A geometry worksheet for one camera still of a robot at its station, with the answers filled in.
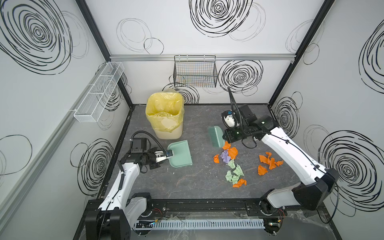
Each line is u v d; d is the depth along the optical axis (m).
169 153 0.69
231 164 0.89
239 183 0.81
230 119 0.67
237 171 0.84
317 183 0.39
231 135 0.64
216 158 0.89
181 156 0.84
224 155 0.91
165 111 0.91
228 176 0.84
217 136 0.79
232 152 0.94
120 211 0.40
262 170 0.87
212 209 0.75
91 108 0.72
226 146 0.94
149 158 0.68
